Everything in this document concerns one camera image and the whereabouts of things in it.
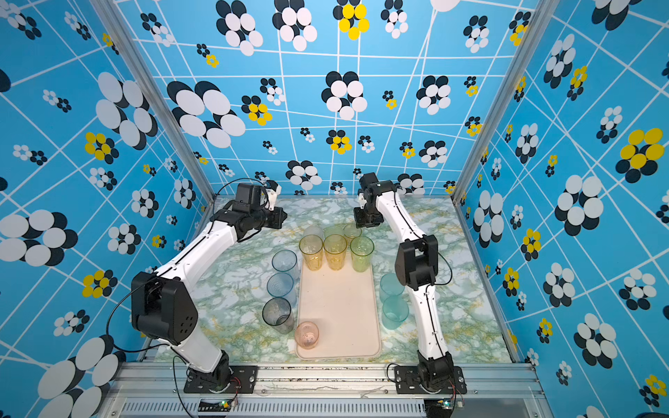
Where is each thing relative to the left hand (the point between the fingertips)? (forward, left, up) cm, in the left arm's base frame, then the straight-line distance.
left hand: (288, 211), depth 88 cm
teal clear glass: (-14, +1, -10) cm, 17 cm away
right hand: (+4, -28, -11) cm, 30 cm away
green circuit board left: (-52, +14, -22) cm, 58 cm away
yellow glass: (-7, -16, -11) cm, 21 cm away
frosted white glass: (+4, -8, -15) cm, 17 cm away
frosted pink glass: (-34, -8, -20) cm, 40 cm away
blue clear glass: (-20, +2, -15) cm, 25 cm away
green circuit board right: (-53, -45, -21) cm, 72 cm away
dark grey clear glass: (-29, +2, -15) cm, 33 cm away
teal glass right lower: (-27, -36, -19) cm, 49 cm away
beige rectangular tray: (-25, -19, -20) cm, 37 cm away
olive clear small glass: (+6, -22, -19) cm, 30 cm away
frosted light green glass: (+2, -15, -12) cm, 20 cm away
